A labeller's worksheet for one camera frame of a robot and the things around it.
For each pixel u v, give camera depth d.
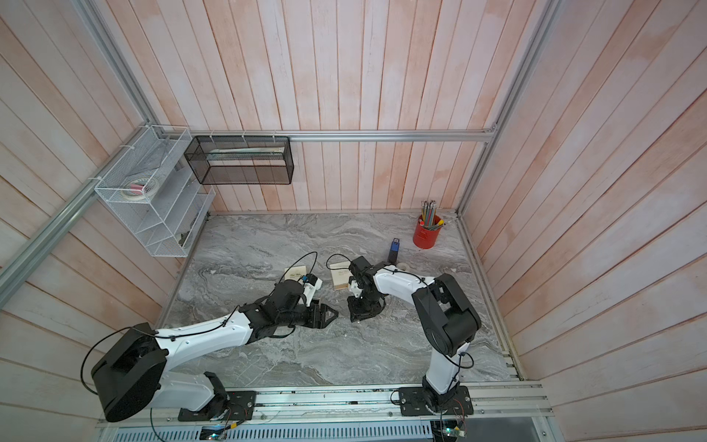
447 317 0.49
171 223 0.80
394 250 1.06
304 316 0.72
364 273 0.76
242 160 1.06
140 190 0.69
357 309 0.81
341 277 0.96
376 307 0.79
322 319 0.73
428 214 1.01
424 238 1.02
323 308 0.74
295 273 0.98
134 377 0.41
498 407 0.73
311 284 0.76
